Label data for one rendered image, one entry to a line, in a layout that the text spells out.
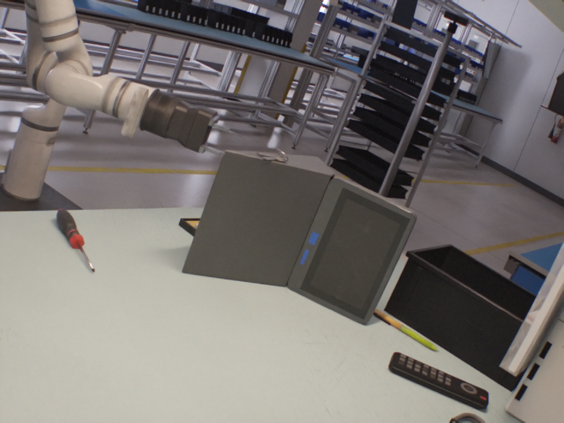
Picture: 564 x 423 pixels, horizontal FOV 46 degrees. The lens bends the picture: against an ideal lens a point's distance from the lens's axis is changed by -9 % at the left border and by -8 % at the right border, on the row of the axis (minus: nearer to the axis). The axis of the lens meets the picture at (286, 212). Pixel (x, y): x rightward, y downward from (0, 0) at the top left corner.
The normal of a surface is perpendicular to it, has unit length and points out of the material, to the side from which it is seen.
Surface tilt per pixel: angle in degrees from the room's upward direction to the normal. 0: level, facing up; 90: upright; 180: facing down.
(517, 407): 90
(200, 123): 90
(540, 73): 90
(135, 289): 0
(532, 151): 90
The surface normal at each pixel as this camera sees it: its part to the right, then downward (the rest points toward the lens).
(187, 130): -0.15, 0.25
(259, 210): 0.43, 0.43
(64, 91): 0.07, 0.59
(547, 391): -0.59, 0.02
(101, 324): 0.36, -0.89
